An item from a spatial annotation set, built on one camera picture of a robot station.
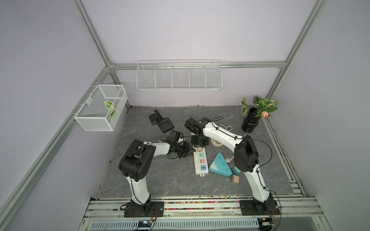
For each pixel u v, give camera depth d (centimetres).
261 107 84
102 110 80
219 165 86
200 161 88
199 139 77
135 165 50
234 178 81
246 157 55
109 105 79
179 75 99
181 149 84
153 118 108
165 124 105
